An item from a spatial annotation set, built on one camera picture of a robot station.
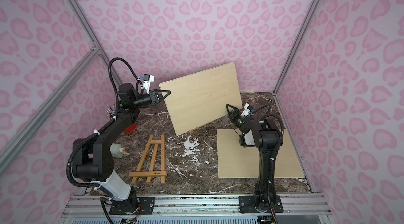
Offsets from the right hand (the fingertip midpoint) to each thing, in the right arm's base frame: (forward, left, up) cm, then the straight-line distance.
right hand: (227, 107), depth 95 cm
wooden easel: (-37, +46, -7) cm, 59 cm away
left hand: (-6, +29, +19) cm, 35 cm away
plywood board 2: (-1, +16, +10) cm, 19 cm away
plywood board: (-28, -4, -11) cm, 31 cm away
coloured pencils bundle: (-10, +64, +8) cm, 65 cm away
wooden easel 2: (-15, +21, -3) cm, 25 cm away
